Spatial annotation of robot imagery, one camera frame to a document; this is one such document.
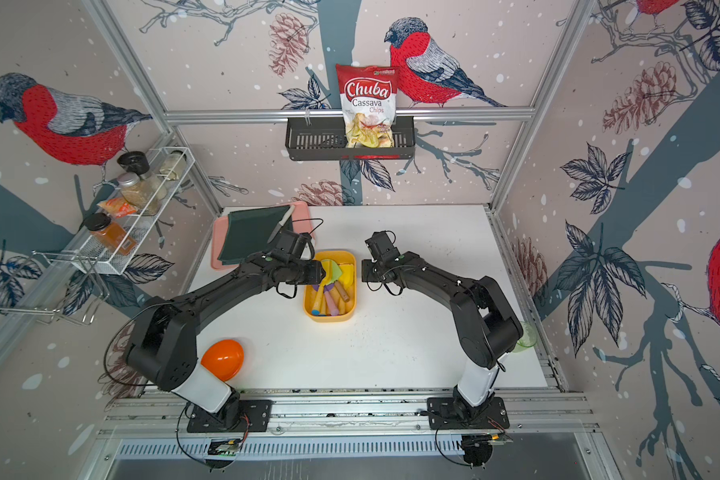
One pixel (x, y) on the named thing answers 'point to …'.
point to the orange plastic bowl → (224, 358)
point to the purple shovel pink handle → (330, 300)
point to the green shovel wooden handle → (332, 271)
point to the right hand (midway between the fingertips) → (367, 269)
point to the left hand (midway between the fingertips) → (326, 268)
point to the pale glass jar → (174, 167)
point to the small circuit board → (225, 447)
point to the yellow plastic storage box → (334, 298)
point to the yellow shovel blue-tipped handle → (316, 310)
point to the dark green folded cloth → (248, 232)
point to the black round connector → (477, 449)
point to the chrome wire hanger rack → (55, 288)
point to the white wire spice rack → (110, 246)
